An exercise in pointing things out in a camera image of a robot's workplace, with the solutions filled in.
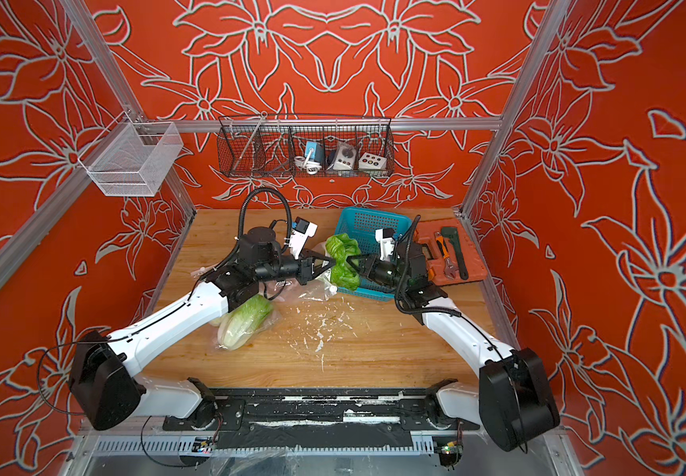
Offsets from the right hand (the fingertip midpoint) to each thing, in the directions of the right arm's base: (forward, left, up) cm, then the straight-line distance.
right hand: (342, 261), depth 76 cm
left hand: (-3, +2, +5) cm, 6 cm away
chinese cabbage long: (-11, +29, -15) cm, 34 cm away
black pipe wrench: (+25, -38, -17) cm, 49 cm away
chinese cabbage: (+1, 0, +5) cm, 5 cm away
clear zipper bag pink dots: (-11, +15, +3) cm, 19 cm away
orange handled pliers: (+18, -34, -17) cm, 43 cm away
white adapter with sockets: (+33, -1, +9) cm, 35 cm away
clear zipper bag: (-9, +5, +1) cm, 10 cm away
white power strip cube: (+36, -8, +6) cm, 38 cm away
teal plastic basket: (+31, -7, -20) cm, 37 cm away
